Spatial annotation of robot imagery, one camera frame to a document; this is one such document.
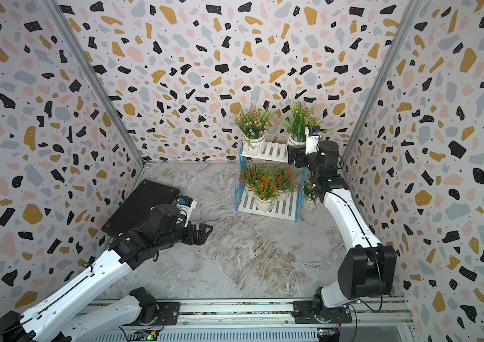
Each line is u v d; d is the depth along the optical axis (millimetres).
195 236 660
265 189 893
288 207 1019
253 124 763
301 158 718
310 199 968
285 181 929
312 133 662
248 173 933
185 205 653
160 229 550
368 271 421
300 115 747
